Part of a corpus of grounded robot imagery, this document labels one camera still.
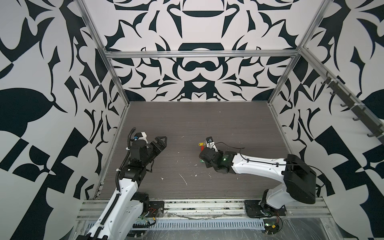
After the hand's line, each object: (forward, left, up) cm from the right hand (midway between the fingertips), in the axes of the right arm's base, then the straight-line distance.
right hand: (209, 155), depth 84 cm
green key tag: (-10, +5, +17) cm, 20 cm away
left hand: (+4, +24, +11) cm, 27 cm away
